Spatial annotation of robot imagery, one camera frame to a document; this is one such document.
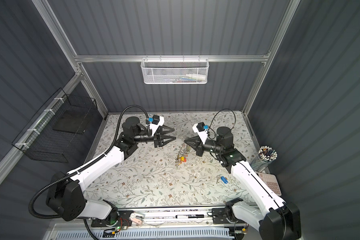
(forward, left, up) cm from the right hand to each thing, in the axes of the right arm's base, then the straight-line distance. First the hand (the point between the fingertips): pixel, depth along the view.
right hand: (187, 142), depth 71 cm
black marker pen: (-27, -1, -26) cm, 38 cm away
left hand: (+3, +6, +3) cm, 8 cm away
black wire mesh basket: (+4, +66, +3) cm, 66 cm away
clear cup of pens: (-1, -41, -11) cm, 42 cm away
